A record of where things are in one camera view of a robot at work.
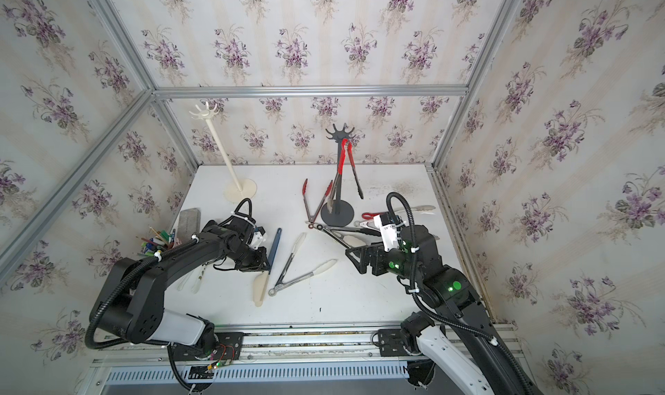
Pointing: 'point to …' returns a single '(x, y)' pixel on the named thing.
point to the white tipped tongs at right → (367, 223)
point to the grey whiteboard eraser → (189, 223)
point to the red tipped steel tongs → (312, 218)
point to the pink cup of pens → (150, 246)
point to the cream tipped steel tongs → (280, 284)
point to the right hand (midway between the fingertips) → (365, 250)
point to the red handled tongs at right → (370, 216)
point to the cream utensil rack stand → (238, 191)
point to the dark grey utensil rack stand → (338, 212)
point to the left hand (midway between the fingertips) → (269, 267)
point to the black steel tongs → (333, 231)
